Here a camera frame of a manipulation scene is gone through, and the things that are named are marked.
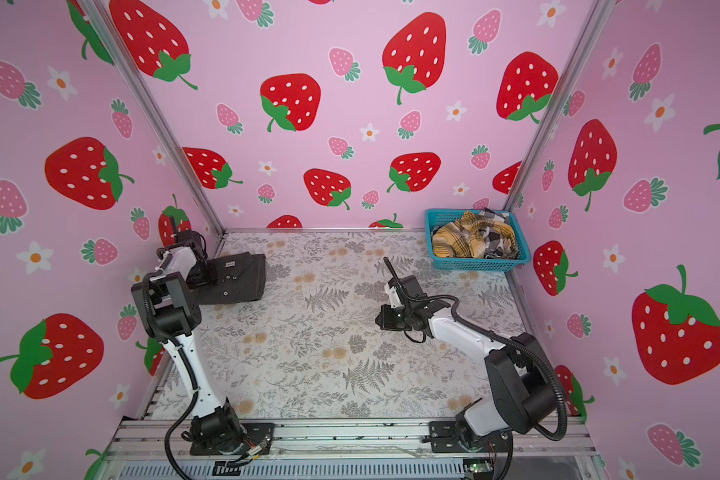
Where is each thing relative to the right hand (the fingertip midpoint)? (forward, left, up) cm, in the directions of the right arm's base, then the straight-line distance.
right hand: (375, 319), depth 87 cm
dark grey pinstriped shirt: (+13, +50, -4) cm, 52 cm away
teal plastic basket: (+47, -19, +1) cm, 51 cm away
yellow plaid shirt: (+34, -27, +3) cm, 44 cm away
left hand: (+11, +62, -4) cm, 63 cm away
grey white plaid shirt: (+30, -38, +4) cm, 49 cm away
